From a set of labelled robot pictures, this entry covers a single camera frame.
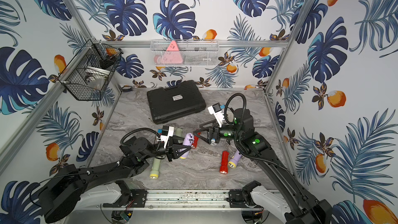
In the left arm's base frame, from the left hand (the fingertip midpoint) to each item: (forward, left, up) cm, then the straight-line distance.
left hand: (189, 143), depth 65 cm
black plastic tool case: (+38, +19, -22) cm, 48 cm away
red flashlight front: (+2, -18, -24) cm, 30 cm away
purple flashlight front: (0, 0, +3) cm, 3 cm away
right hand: (+5, -3, +4) cm, 7 cm away
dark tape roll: (+55, +57, -26) cm, 83 cm away
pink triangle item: (+50, +16, +9) cm, 53 cm away
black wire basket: (+31, +55, +8) cm, 64 cm away
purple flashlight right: (+2, -22, -23) cm, 32 cm away
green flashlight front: (-6, +18, -23) cm, 30 cm away
